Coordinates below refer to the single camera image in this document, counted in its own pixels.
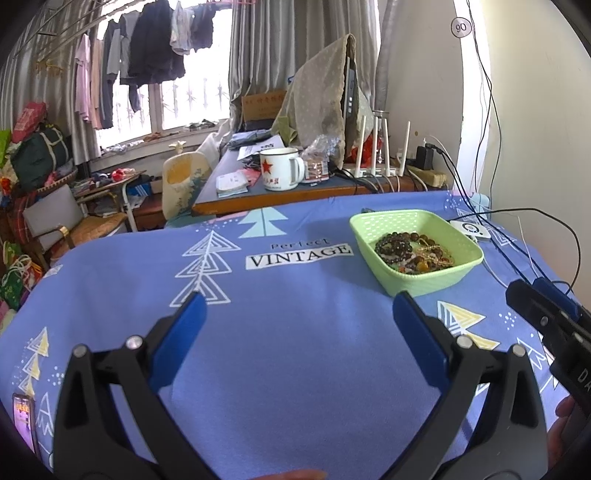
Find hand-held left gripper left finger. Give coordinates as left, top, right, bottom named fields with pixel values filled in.
left=51, top=291, right=218, bottom=480

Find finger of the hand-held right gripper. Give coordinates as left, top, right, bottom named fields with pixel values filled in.
left=532, top=278, right=591, bottom=331
left=505, top=279, right=591, bottom=352

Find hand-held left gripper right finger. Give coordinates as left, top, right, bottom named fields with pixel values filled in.
left=383, top=291, right=551, bottom=480

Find green plastic basket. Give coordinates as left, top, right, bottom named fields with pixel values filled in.
left=349, top=209, right=485, bottom=298

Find pale yellow bead bracelet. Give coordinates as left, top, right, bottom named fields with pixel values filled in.
left=427, top=246, right=457, bottom=270

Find dark bead string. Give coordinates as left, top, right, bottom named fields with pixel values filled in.
left=374, top=232, right=415, bottom=269

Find person's right hand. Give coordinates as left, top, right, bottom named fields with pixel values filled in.
left=546, top=395, right=579, bottom=468

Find person's left hand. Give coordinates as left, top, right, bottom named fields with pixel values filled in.
left=249, top=469, right=329, bottom=480

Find white round device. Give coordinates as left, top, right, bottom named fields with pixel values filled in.
left=449, top=219, right=493, bottom=243

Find blue printed blanket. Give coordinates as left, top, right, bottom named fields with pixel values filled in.
left=0, top=190, right=591, bottom=480

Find yellow white plastic bag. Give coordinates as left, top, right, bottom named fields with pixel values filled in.
left=161, top=140, right=214, bottom=223

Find beige power strip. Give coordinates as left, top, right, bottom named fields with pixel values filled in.
left=406, top=165, right=450, bottom=188

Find pale booklet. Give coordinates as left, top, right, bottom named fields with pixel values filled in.
left=215, top=169, right=262, bottom=199

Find white router with antennas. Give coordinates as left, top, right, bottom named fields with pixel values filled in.
left=344, top=114, right=413, bottom=179

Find wooden desk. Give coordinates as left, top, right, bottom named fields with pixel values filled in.
left=191, top=133, right=456, bottom=218

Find black charger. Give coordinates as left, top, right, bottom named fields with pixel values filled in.
left=415, top=143, right=436, bottom=171

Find chair with grey cushion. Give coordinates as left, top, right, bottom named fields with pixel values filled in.
left=21, top=184, right=131, bottom=253

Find smartphone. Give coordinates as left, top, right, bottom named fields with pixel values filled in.
left=11, top=392, right=38, bottom=454

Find white enamel mug, red star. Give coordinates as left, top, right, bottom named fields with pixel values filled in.
left=259, top=148, right=307, bottom=192

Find clear plastic snack bag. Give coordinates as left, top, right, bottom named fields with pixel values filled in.
left=302, top=134, right=341, bottom=184

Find white papers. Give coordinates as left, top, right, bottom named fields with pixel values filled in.
left=237, top=134, right=286, bottom=161

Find dark green duffel bag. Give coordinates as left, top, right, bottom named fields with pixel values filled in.
left=10, top=122, right=75, bottom=193

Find cardboard box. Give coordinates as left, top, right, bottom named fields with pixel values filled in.
left=240, top=89, right=290, bottom=124

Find beige cloth cover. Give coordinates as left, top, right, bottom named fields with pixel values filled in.
left=271, top=32, right=373, bottom=169

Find pink packet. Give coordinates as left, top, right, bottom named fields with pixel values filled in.
left=11, top=101, right=48, bottom=144

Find row of hanging clothes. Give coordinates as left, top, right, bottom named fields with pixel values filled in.
left=73, top=0, right=219, bottom=133

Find grey curtain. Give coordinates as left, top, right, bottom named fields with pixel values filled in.
left=0, top=9, right=154, bottom=163
left=228, top=0, right=385, bottom=136

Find black looped cable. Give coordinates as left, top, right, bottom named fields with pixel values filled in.
left=479, top=207, right=583, bottom=297

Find green bag with rope handles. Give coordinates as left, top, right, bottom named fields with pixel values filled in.
left=0, top=239, right=43, bottom=311

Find black wall cable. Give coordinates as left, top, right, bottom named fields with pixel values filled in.
left=470, top=32, right=509, bottom=219

